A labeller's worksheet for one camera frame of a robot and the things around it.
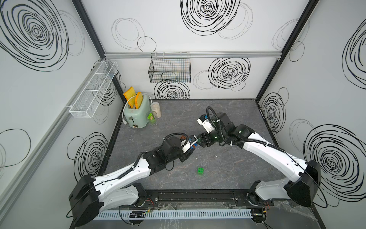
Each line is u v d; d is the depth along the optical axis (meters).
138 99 0.94
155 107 1.02
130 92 0.97
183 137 0.58
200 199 0.75
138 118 0.95
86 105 0.72
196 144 0.66
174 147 0.55
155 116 1.05
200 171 0.80
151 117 1.02
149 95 1.23
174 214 0.96
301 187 0.38
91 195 0.40
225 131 0.56
